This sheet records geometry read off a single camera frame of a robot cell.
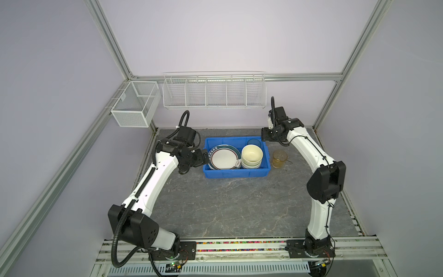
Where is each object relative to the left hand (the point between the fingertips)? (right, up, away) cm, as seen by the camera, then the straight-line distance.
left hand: (201, 165), depth 77 cm
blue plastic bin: (+32, -5, +16) cm, 36 cm away
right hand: (+33, +14, +14) cm, 39 cm away
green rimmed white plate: (+10, +1, +24) cm, 26 cm away
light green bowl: (+24, +1, +11) cm, 27 cm away
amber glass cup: (+43, +1, +27) cm, 51 cm away
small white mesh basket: (-42, +34, +25) cm, 59 cm away
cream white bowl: (+24, -2, +13) cm, 28 cm away
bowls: (+25, +6, +15) cm, 30 cm away
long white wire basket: (+4, +41, +21) cm, 47 cm away
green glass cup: (+28, +11, +25) cm, 39 cm away
